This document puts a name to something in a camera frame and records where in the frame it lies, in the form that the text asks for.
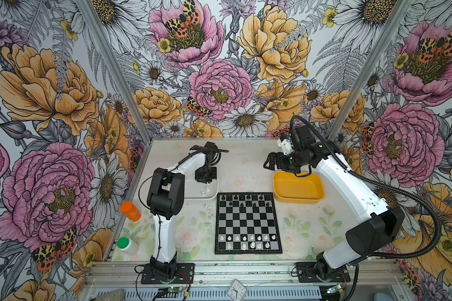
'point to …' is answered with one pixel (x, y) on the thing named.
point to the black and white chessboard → (247, 223)
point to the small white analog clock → (236, 291)
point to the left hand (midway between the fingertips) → (207, 185)
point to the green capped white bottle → (129, 246)
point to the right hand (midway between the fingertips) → (275, 172)
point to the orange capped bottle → (132, 212)
